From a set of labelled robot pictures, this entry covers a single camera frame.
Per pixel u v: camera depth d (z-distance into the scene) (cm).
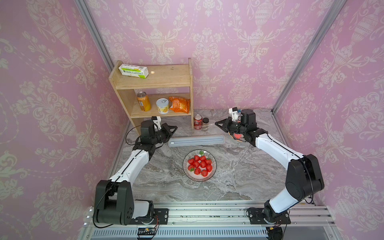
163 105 88
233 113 80
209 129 110
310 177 46
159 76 76
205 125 104
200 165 90
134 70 75
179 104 89
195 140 95
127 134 114
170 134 75
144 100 85
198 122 102
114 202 41
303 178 45
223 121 80
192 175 86
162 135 74
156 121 78
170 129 79
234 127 76
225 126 75
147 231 73
